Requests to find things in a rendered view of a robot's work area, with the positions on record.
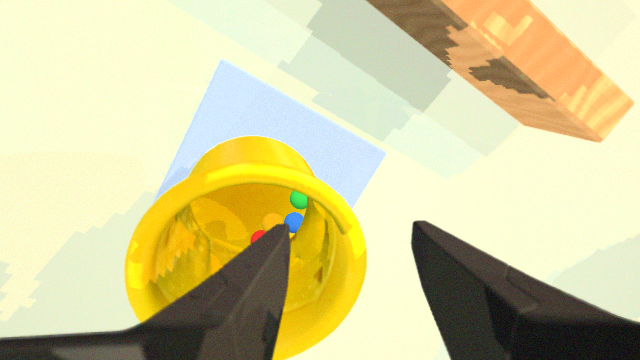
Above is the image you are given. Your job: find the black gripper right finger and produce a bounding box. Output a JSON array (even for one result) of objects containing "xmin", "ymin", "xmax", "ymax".
[{"xmin": 410, "ymin": 220, "xmax": 640, "ymax": 360}]

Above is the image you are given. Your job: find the green marble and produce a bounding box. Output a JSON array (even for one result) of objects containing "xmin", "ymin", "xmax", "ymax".
[{"xmin": 290, "ymin": 191, "xmax": 307, "ymax": 210}]

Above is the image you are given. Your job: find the red marble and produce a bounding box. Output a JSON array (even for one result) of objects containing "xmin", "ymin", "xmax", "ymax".
[{"xmin": 251, "ymin": 230, "xmax": 265, "ymax": 243}]

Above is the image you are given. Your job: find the orange marble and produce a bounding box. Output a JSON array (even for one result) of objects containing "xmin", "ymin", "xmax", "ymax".
[{"xmin": 262, "ymin": 213, "xmax": 284, "ymax": 232}]

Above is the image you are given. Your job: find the blue marble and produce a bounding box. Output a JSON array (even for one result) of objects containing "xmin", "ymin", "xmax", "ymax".
[{"xmin": 284, "ymin": 212, "xmax": 304, "ymax": 234}]

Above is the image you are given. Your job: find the yellow cup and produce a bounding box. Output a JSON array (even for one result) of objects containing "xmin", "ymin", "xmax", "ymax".
[{"xmin": 124, "ymin": 136, "xmax": 367, "ymax": 360}]

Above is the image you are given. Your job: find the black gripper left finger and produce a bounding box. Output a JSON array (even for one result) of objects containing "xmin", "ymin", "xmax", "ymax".
[{"xmin": 0, "ymin": 223, "xmax": 291, "ymax": 360}]

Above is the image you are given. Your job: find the orange wooden block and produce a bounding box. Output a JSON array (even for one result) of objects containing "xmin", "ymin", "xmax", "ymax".
[{"xmin": 366, "ymin": 0, "xmax": 634, "ymax": 143}]

